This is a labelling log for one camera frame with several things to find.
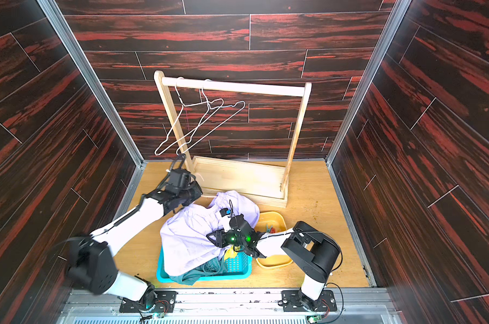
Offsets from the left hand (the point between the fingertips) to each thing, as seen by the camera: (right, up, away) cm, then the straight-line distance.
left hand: (204, 189), depth 87 cm
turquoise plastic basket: (+15, -32, -5) cm, 36 cm away
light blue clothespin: (+28, -19, +4) cm, 34 cm away
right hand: (+3, -19, -2) cm, 19 cm away
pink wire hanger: (-17, +15, -10) cm, 24 cm away
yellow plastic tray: (+29, -16, +7) cm, 34 cm away
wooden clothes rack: (+14, +4, +28) cm, 32 cm away
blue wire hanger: (-2, +35, +9) cm, 36 cm away
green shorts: (-1, -30, -18) cm, 35 cm away
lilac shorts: (-4, -19, -17) cm, 26 cm away
